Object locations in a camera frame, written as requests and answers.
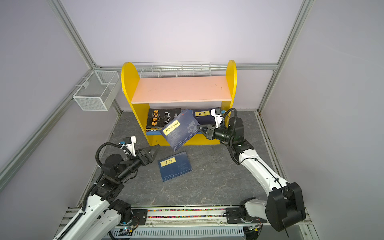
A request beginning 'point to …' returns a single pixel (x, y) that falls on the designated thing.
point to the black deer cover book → (159, 118)
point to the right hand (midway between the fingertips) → (196, 128)
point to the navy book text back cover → (204, 116)
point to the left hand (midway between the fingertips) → (156, 149)
